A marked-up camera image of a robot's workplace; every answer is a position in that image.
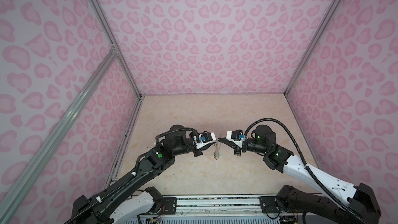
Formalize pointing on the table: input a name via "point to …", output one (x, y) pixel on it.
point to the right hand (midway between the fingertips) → (221, 138)
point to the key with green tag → (218, 154)
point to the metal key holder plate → (217, 145)
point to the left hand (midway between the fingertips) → (213, 135)
